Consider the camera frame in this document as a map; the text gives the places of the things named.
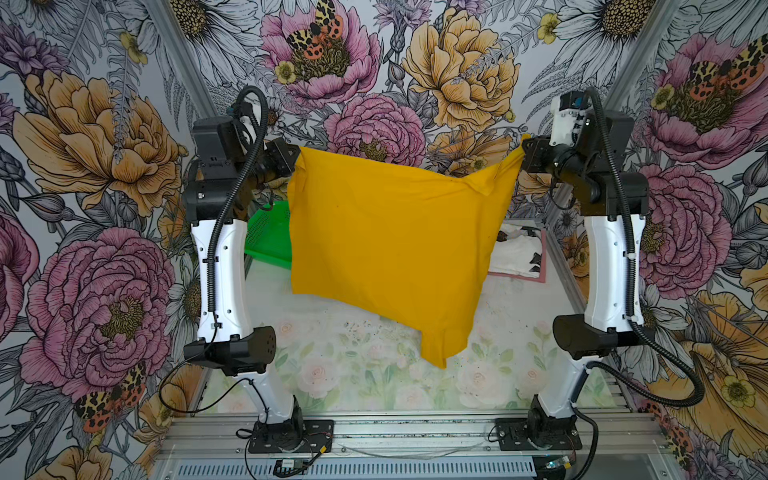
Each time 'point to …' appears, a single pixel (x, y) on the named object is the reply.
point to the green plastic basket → (269, 235)
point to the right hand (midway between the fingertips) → (525, 151)
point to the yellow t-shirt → (407, 242)
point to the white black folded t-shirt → (517, 251)
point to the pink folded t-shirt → (542, 273)
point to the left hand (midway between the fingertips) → (300, 159)
